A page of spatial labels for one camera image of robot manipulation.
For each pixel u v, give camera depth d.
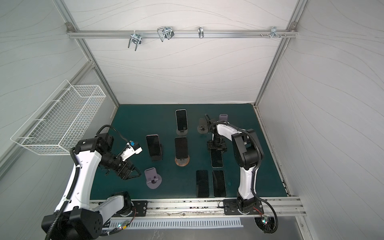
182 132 1.04
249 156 0.52
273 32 0.77
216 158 0.90
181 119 0.96
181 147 0.82
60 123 0.69
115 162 0.59
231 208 0.73
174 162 0.90
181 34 0.78
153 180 0.78
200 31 0.72
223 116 1.01
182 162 0.90
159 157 0.90
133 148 0.64
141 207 0.73
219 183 0.80
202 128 1.02
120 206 0.61
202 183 0.84
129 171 0.59
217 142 0.82
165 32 0.77
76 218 0.36
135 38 0.79
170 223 0.70
